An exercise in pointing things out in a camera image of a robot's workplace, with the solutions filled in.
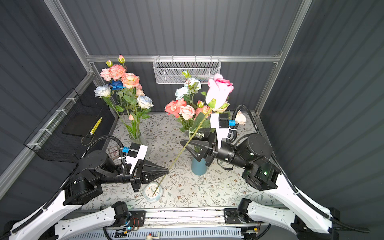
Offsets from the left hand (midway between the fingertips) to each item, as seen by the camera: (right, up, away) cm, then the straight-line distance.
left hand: (168, 170), depth 47 cm
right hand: (+6, +10, -5) cm, 12 cm away
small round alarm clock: (-17, -21, +34) cm, 43 cm away
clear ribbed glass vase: (-27, +9, +38) cm, 47 cm away
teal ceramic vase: (+10, -8, +29) cm, 32 cm away
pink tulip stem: (-26, +19, +32) cm, 45 cm away
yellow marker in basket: (-42, +14, +28) cm, 53 cm away
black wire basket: (-54, +17, +32) cm, 65 cm away
